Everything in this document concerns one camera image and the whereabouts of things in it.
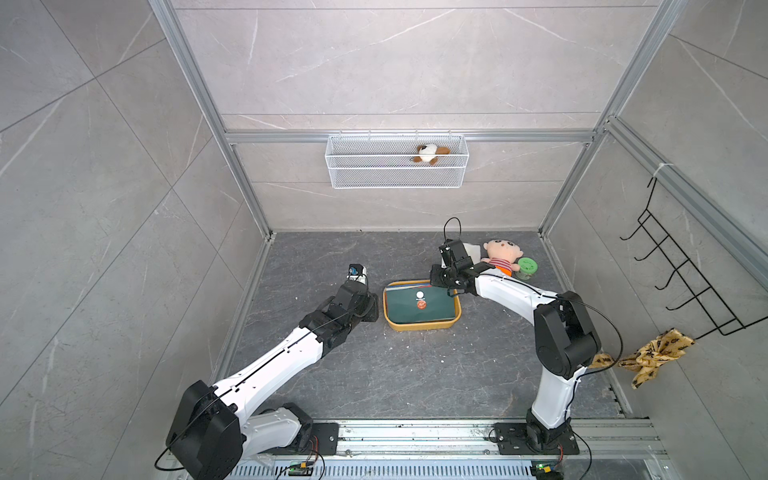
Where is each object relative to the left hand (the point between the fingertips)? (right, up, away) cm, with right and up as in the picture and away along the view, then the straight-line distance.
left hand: (373, 292), depth 82 cm
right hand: (+19, +4, +14) cm, 24 cm away
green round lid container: (+53, +6, +22) cm, 58 cm away
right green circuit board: (+42, -41, -12) cm, 60 cm away
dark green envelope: (+14, -5, +11) cm, 18 cm away
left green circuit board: (-17, -42, -10) cm, 46 cm away
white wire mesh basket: (+6, +43, +19) cm, 47 cm away
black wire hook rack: (+72, +18, -4) cm, 74 cm away
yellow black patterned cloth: (+68, -10, -15) cm, 70 cm away
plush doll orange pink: (+45, +11, +22) cm, 51 cm away
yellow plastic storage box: (+14, -12, +9) cm, 20 cm away
